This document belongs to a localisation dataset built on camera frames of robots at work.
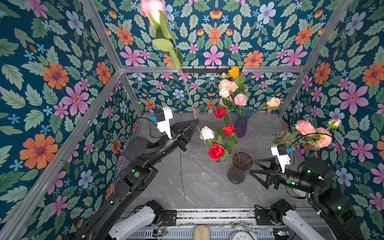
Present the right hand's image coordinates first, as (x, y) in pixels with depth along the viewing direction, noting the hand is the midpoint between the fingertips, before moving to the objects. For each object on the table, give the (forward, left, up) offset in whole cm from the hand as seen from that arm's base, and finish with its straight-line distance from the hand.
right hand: (254, 166), depth 56 cm
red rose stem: (+27, +11, +2) cm, 29 cm away
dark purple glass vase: (+11, 0, -17) cm, 20 cm away
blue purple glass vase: (+39, -5, -19) cm, 44 cm away
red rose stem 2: (+17, +5, -6) cm, 19 cm away
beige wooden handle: (-18, +20, -29) cm, 40 cm away
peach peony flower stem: (+47, +2, +3) cm, 48 cm away
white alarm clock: (-17, 0, -32) cm, 37 cm away
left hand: (+6, +20, +20) cm, 29 cm away
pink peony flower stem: (+40, -2, -1) cm, 40 cm away
